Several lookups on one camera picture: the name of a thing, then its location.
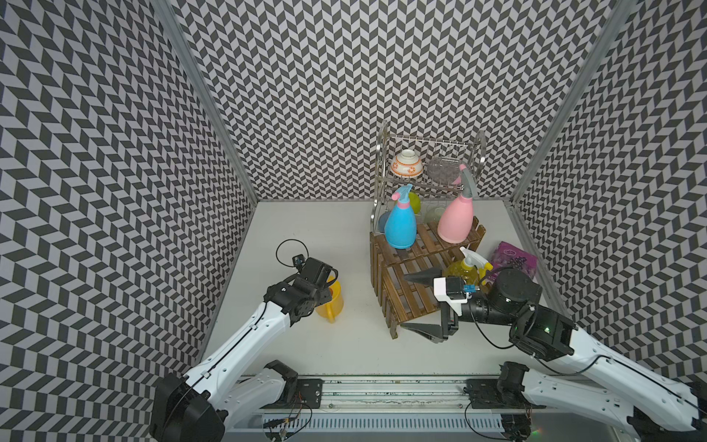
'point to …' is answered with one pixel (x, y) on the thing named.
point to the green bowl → (414, 201)
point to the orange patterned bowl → (407, 163)
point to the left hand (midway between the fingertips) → (316, 294)
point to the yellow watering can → (333, 308)
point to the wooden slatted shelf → (399, 299)
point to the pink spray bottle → (456, 222)
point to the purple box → (508, 256)
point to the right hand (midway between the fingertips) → (405, 303)
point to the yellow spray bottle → (471, 269)
